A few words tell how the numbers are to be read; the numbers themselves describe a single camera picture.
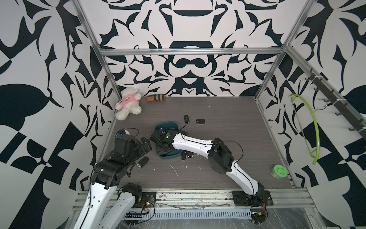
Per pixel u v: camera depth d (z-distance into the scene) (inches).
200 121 41.1
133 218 28.1
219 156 21.9
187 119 41.2
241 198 29.3
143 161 34.1
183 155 35.1
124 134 24.6
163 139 26.2
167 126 39.0
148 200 28.7
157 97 45.3
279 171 31.2
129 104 41.3
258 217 28.2
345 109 21.8
